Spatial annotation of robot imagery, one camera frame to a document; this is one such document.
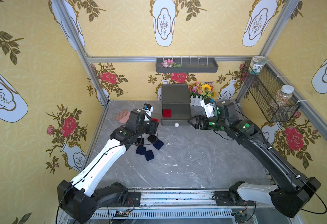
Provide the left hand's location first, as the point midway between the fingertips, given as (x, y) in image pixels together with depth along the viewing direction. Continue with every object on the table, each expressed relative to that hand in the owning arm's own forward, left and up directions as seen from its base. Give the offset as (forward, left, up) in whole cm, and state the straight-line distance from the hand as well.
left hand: (147, 121), depth 78 cm
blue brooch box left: (-7, +6, -23) cm, 24 cm away
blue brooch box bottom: (-10, +1, -24) cm, 26 cm away
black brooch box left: (0, +7, -25) cm, 26 cm away
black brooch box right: (+2, -1, -23) cm, 23 cm away
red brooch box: (+13, -12, -9) cm, 20 cm away
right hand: (-4, -25, +6) cm, 26 cm away
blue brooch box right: (-3, -6, -24) cm, 25 cm away
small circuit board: (-40, +14, -27) cm, 50 cm away
